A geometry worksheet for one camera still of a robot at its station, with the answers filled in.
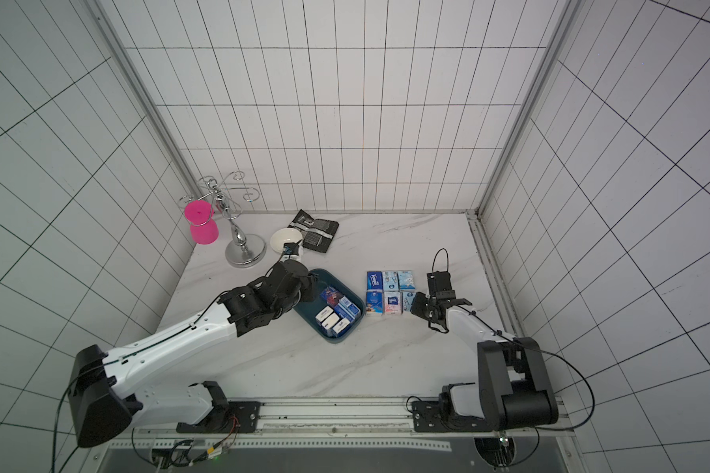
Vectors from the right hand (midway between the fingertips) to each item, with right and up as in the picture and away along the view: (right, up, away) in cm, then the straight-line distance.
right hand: (408, 302), depth 92 cm
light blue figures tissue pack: (0, +2, 0) cm, 2 cm away
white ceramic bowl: (-44, +22, +15) cm, 51 cm away
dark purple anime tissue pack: (-25, +2, 0) cm, 25 cm away
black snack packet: (-32, +22, +18) cm, 43 cm away
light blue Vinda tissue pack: (-5, +6, +5) cm, 9 cm away
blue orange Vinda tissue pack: (-11, 0, 0) cm, 11 cm away
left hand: (-30, +9, -14) cm, 34 cm away
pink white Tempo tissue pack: (-5, 0, 0) cm, 5 cm away
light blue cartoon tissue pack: (0, +7, +5) cm, 8 cm away
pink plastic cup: (-61, +27, -12) cm, 68 cm away
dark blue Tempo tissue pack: (-11, +6, +4) cm, 13 cm away
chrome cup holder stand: (-58, +16, +14) cm, 62 cm away
